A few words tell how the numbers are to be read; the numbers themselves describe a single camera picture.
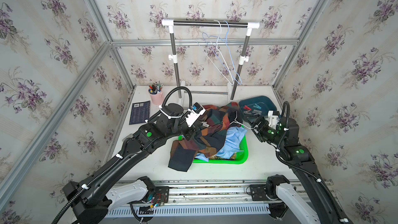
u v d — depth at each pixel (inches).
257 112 40.7
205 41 35.3
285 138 21.5
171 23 26.3
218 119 30.7
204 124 26.8
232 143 30.9
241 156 32.0
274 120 26.4
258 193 28.8
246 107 41.4
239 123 31.1
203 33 34.6
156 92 40.6
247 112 41.0
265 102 42.7
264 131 25.5
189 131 22.3
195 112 21.6
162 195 28.3
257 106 42.3
